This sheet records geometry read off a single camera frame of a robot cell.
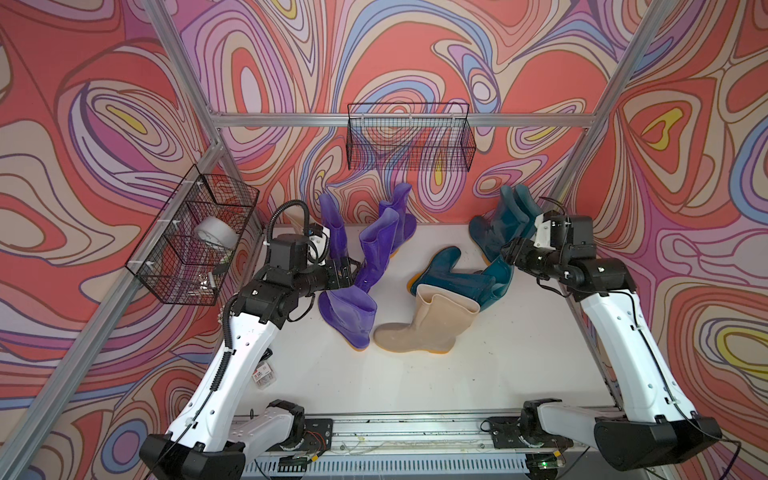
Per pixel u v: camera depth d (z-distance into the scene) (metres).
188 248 0.79
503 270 0.77
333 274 0.60
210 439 0.37
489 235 1.05
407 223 1.20
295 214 0.91
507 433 0.73
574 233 0.51
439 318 0.75
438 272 0.94
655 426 0.36
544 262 0.58
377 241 0.83
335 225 0.84
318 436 0.72
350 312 0.71
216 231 0.75
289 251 0.50
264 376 0.81
